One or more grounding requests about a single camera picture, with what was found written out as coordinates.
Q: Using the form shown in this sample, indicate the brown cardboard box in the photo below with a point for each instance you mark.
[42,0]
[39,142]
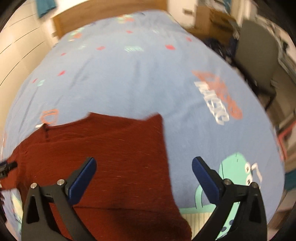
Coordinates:
[211,23]

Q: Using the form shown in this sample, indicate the wooden bed headboard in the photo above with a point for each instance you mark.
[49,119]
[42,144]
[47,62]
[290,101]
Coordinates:
[91,11]

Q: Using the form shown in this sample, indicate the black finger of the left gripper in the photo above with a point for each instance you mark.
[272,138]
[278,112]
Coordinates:
[6,167]

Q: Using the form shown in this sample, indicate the grey office chair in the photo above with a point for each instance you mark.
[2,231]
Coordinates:
[256,57]

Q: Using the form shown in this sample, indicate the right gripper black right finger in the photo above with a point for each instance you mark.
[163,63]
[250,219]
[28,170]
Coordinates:
[250,220]

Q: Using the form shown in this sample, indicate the light blue cartoon bed sheet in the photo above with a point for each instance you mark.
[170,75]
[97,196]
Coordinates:
[136,66]

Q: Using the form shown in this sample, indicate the dark red knit sweater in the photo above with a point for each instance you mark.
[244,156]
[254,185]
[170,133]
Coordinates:
[129,197]

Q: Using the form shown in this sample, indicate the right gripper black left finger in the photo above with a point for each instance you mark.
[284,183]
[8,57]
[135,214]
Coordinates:
[38,221]

